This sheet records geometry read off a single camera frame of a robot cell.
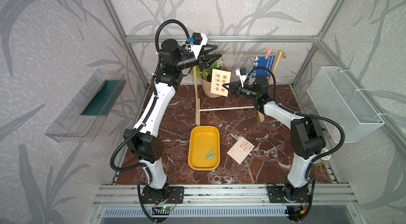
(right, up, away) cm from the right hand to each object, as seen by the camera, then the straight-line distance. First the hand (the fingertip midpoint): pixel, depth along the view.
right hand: (224, 85), depth 82 cm
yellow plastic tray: (-12, -32, +8) cm, 35 cm away
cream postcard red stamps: (+10, -37, +6) cm, 38 cm away
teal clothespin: (-8, -38, +2) cm, 39 cm away
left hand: (-4, +11, -20) cm, 23 cm away
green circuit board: (-30, -59, -10) cm, 67 cm away
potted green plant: (-11, +7, +17) cm, 21 cm away
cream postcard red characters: (-2, +4, -2) cm, 5 cm away
